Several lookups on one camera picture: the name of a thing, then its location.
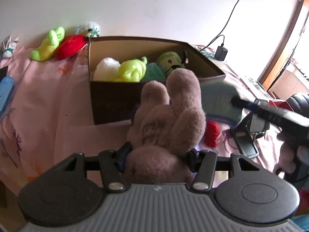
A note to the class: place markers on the green plush with face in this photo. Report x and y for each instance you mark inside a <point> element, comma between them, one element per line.
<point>171,61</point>

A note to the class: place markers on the black charger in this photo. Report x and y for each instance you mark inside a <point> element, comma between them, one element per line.
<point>221,52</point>

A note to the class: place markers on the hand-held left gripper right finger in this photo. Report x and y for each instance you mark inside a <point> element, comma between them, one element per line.
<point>192,160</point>

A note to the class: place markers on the person's right hand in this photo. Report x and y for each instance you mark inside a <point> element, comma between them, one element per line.
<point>287,157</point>

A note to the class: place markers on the wooden door frame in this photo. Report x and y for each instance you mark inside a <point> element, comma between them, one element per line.
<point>284,41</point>

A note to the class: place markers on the neon yellow cloth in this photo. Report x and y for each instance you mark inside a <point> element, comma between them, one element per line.
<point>131,70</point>

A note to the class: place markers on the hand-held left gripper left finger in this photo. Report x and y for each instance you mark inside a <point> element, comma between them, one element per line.
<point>123,156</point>

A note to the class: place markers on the black phone stand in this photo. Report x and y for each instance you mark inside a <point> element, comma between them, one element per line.
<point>248,137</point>

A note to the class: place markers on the red plush cushion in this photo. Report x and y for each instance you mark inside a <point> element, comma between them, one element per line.
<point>70,47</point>

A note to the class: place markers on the brown cardboard box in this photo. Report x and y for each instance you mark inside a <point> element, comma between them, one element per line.
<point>111,101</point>

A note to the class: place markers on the lime green plush toy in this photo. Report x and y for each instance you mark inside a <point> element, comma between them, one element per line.
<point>47,46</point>

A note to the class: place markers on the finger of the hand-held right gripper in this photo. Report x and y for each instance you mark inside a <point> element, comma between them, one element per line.
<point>272,113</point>

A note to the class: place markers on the teal mesh bath sponge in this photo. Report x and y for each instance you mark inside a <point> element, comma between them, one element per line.
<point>154,72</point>

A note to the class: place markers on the fluffy panda toy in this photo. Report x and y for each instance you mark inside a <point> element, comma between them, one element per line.
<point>89,29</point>

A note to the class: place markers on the pink plush rabbit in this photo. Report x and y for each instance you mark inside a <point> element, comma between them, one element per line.
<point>169,116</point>

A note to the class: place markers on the red knitted toy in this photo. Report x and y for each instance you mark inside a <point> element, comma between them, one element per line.
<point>212,133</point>

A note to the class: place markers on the grey-green plush toy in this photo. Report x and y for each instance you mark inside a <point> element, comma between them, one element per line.
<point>217,101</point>

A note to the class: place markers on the white fluffy bath sponge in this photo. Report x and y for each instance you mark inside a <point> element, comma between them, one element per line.
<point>106,69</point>

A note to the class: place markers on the pink bed sheet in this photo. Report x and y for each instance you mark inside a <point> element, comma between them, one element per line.
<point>48,96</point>

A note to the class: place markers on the white power strip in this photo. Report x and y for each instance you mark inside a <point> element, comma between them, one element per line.
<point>210,55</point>

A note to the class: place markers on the black rounded object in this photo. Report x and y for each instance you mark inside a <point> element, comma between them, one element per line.
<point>299,102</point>

